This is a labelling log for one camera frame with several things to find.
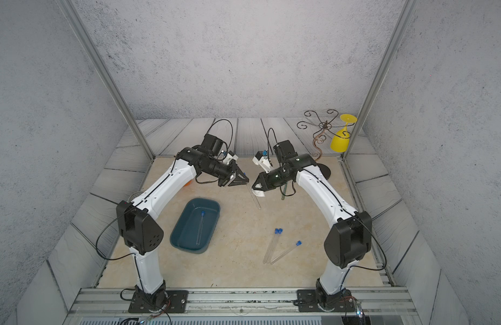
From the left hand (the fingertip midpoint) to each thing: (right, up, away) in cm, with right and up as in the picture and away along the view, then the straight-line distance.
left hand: (251, 180), depth 77 cm
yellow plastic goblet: (+41, +18, +20) cm, 49 cm away
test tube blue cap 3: (+11, -24, +14) cm, 30 cm away
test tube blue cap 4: (+20, -27, +10) cm, 35 cm away
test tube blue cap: (-23, -25, +12) cm, 36 cm away
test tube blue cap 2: (+1, -6, -1) cm, 6 cm away
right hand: (+1, -2, +1) cm, 3 cm away
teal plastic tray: (-30, -24, +15) cm, 41 cm away
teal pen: (+15, -9, +26) cm, 31 cm away
